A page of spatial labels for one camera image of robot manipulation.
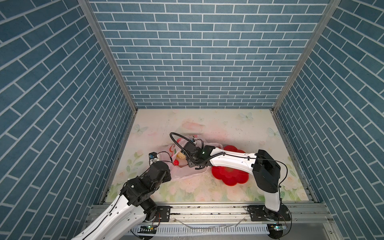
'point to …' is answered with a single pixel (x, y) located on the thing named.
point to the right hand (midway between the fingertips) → (190, 157)
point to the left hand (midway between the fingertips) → (169, 169)
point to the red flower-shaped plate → (230, 177)
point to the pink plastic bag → (183, 169)
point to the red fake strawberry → (176, 162)
